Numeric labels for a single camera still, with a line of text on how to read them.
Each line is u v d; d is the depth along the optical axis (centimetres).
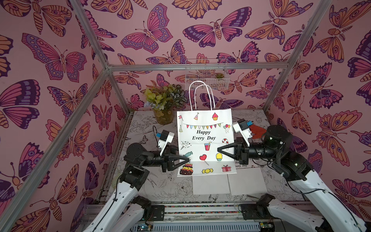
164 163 51
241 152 47
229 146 51
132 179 50
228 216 73
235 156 51
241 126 48
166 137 51
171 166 52
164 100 97
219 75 93
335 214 38
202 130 52
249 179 85
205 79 106
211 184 82
